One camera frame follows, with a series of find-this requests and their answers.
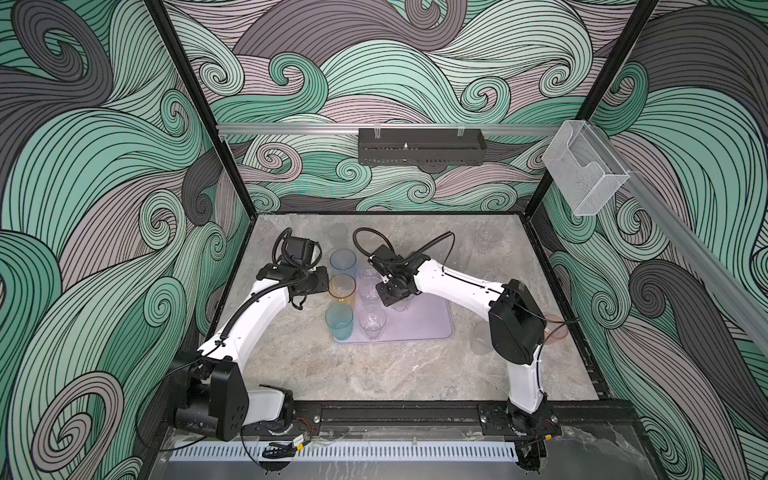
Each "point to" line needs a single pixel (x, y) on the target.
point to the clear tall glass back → (372, 320)
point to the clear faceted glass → (368, 293)
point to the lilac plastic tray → (422, 318)
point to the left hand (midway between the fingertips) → (323, 278)
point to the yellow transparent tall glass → (342, 289)
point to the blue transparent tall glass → (343, 261)
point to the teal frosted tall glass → (339, 318)
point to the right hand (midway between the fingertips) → (389, 294)
